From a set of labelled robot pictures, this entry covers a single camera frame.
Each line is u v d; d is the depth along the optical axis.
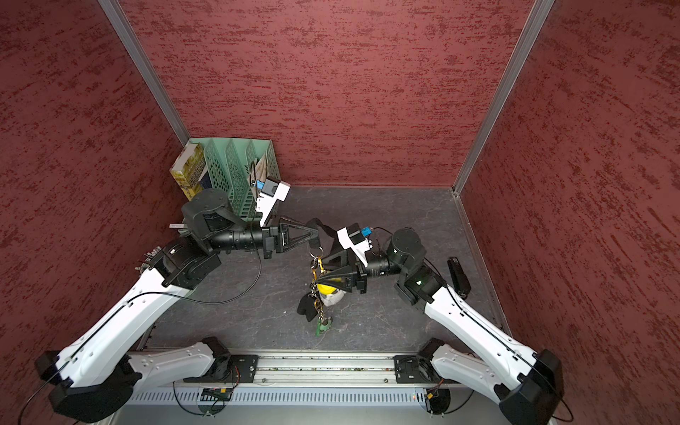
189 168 0.94
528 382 0.38
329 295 0.57
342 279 0.51
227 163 1.00
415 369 0.74
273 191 0.47
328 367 0.76
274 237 0.46
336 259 0.56
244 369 0.74
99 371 0.38
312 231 0.51
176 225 0.86
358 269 0.52
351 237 0.49
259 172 1.14
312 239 0.51
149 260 0.79
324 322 0.72
